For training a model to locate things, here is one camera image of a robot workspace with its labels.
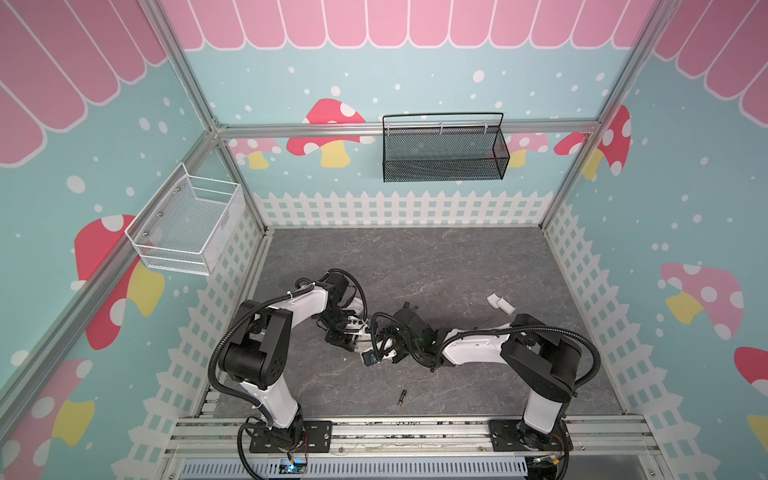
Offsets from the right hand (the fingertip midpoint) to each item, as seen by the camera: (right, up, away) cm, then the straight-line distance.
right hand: (374, 332), depth 87 cm
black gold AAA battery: (+8, -16, -8) cm, 20 cm away
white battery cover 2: (+43, +6, +11) cm, 45 cm away
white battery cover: (+40, +8, +13) cm, 42 cm away
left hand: (-8, -3, +4) cm, 9 cm away
